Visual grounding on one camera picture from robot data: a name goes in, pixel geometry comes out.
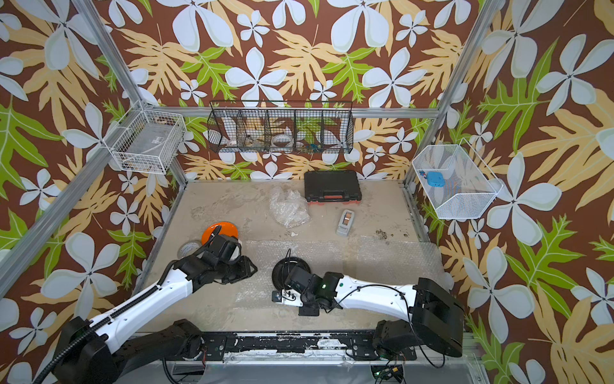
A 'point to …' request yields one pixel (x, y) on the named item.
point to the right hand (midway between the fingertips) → (297, 298)
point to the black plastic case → (332, 186)
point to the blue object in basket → (435, 178)
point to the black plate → (282, 267)
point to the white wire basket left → (145, 140)
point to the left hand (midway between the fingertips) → (257, 267)
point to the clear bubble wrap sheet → (289, 207)
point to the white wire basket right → (452, 182)
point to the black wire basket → (310, 126)
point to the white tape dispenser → (345, 221)
